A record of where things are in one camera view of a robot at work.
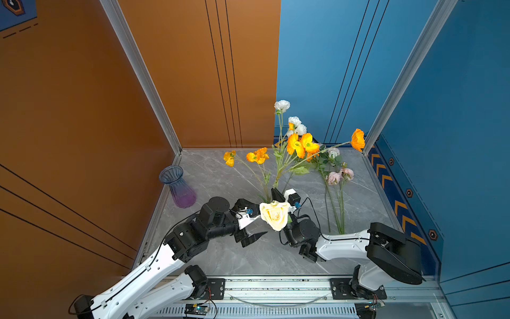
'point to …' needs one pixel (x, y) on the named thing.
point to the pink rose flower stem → (335, 172)
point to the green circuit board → (196, 309)
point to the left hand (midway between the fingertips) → (259, 214)
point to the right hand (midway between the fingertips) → (271, 189)
